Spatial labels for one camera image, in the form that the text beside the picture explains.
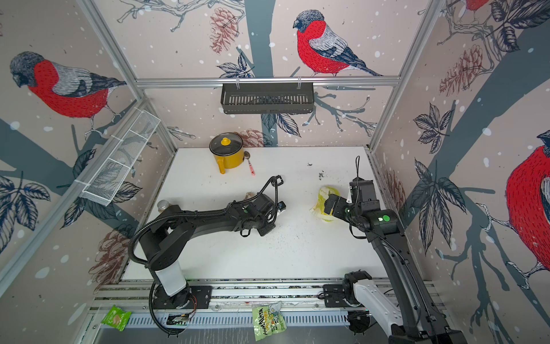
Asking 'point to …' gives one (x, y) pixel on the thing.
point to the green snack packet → (117, 318)
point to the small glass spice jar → (162, 205)
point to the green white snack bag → (268, 319)
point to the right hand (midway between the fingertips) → (336, 203)
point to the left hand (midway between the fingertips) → (274, 219)
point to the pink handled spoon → (246, 154)
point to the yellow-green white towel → (323, 196)
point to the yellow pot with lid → (228, 149)
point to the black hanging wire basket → (267, 97)
